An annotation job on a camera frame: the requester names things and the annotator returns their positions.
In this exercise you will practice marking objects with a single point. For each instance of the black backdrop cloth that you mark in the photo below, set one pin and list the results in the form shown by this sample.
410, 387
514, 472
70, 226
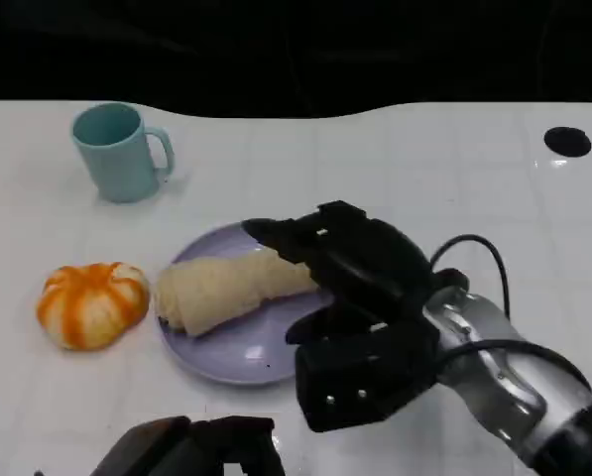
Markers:
275, 49

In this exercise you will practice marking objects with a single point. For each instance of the orange and white toy bread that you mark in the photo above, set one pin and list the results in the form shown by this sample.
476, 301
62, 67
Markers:
92, 307

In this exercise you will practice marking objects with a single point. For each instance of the lilac plate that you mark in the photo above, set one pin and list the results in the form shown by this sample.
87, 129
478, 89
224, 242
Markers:
236, 357

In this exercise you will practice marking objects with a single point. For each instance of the black table grommet hole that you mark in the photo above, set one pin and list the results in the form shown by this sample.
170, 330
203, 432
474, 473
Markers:
567, 142

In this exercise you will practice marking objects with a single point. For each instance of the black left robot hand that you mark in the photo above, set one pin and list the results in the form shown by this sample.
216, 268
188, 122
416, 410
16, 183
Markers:
191, 446

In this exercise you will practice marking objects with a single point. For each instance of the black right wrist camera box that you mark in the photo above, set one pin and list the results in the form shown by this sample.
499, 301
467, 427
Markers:
360, 377

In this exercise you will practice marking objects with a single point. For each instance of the beige towel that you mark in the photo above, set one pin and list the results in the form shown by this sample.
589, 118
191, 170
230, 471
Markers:
226, 287

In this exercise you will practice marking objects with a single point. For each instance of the pale green mug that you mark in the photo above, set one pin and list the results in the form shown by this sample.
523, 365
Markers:
122, 163

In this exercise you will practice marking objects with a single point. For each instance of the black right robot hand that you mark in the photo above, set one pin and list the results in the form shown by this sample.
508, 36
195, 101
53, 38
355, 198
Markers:
370, 268

